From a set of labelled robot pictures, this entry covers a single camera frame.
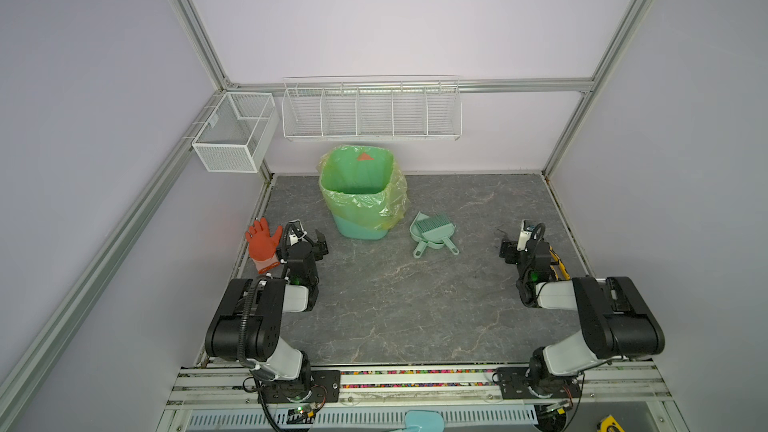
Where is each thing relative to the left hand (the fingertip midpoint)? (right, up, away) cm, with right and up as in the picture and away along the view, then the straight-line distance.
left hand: (304, 236), depth 92 cm
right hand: (+69, -1, +1) cm, 69 cm away
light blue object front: (+35, -40, -23) cm, 59 cm away
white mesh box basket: (-26, +35, +10) cm, 44 cm away
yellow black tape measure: (+78, -40, -24) cm, 91 cm away
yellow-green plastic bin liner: (+14, +17, +13) cm, 26 cm away
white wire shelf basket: (+38, +45, +15) cm, 60 cm away
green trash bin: (+16, +1, +9) cm, 18 cm away
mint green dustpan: (+36, -1, +8) cm, 37 cm away
